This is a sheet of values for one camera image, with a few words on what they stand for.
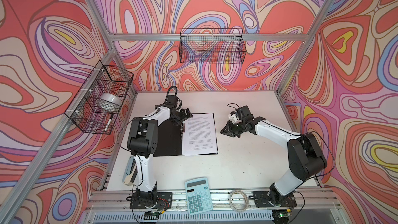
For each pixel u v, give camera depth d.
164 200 0.73
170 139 0.94
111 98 0.74
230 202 0.72
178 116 0.87
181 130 0.97
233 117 0.86
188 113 0.92
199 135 0.96
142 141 0.53
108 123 0.72
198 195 0.73
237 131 0.78
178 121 0.90
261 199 0.73
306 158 0.46
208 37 0.88
